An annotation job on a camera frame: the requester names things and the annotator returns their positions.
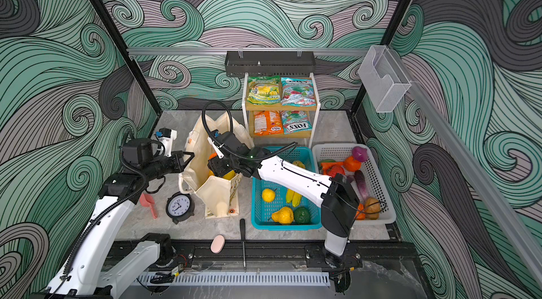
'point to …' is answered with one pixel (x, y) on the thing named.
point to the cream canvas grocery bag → (219, 195)
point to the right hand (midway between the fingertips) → (215, 162)
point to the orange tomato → (351, 164)
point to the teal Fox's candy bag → (296, 120)
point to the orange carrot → (325, 166)
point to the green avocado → (301, 215)
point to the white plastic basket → (377, 187)
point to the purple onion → (360, 154)
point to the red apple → (335, 168)
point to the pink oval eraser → (217, 244)
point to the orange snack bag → (268, 123)
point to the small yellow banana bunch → (293, 197)
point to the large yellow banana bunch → (229, 175)
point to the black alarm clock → (180, 206)
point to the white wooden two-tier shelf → (248, 109)
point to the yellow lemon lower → (268, 194)
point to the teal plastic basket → (275, 208)
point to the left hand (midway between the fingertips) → (194, 153)
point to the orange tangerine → (212, 156)
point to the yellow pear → (284, 216)
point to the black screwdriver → (242, 237)
